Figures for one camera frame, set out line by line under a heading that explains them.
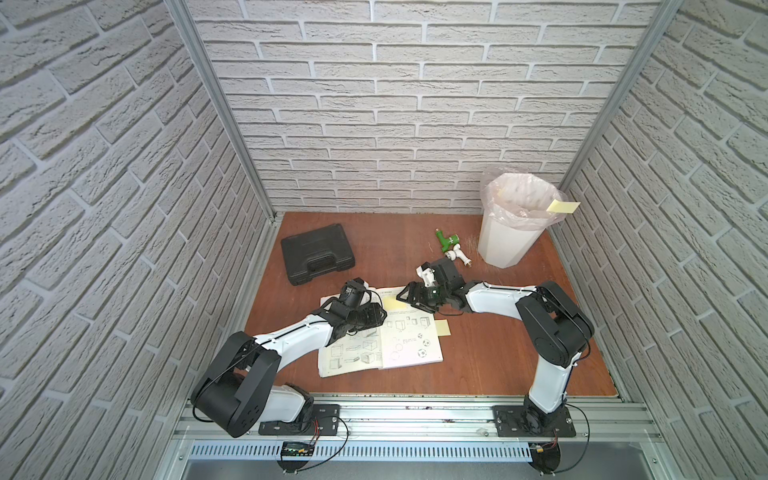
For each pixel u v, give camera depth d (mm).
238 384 420
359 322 755
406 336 873
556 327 498
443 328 883
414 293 832
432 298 812
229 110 889
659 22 708
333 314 682
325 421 727
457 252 1063
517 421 734
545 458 709
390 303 944
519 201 997
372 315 777
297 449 712
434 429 741
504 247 941
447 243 1095
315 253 1003
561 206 854
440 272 762
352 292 698
